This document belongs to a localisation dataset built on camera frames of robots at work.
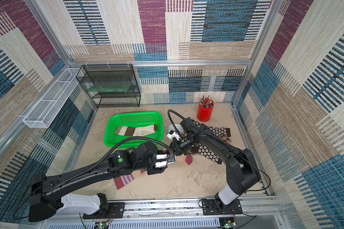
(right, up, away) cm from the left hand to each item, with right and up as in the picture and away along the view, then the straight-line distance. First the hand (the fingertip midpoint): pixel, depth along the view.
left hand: (165, 159), depth 71 cm
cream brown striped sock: (-30, +11, +32) cm, 46 cm away
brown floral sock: (+23, -1, +23) cm, 32 cm away
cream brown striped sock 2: (-16, +11, +32) cm, 37 cm away
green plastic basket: (-28, +20, +40) cm, 53 cm away
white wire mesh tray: (-61, +24, +2) cm, 66 cm away
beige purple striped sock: (-25, -15, +11) cm, 31 cm away
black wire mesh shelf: (-39, +51, +30) cm, 71 cm away
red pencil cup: (+26, +26, +31) cm, 49 cm away
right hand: (+1, +1, +2) cm, 2 cm away
